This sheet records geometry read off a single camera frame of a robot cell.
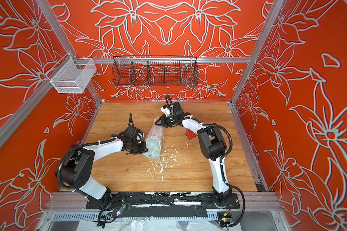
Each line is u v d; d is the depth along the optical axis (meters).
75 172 0.45
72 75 0.92
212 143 0.55
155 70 1.01
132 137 0.73
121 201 0.73
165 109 0.90
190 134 0.94
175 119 0.78
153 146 0.87
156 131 0.88
